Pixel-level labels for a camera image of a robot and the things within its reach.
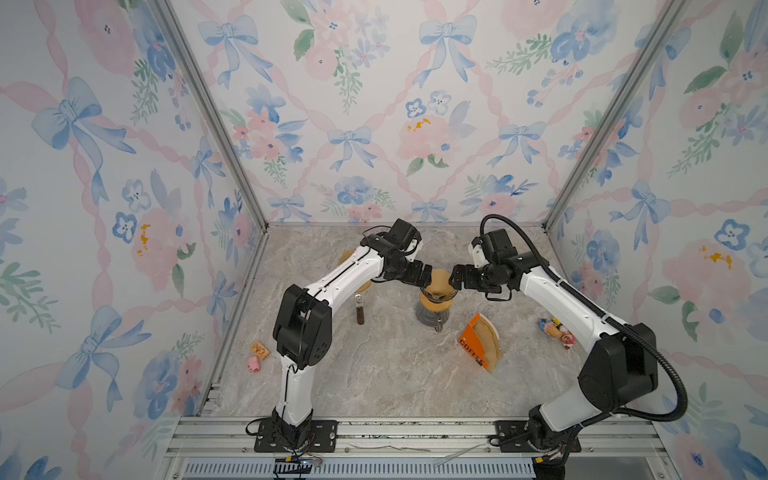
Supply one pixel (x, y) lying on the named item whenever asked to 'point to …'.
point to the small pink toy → (253, 364)
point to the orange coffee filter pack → (482, 343)
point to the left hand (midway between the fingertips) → (420, 276)
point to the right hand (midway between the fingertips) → (463, 279)
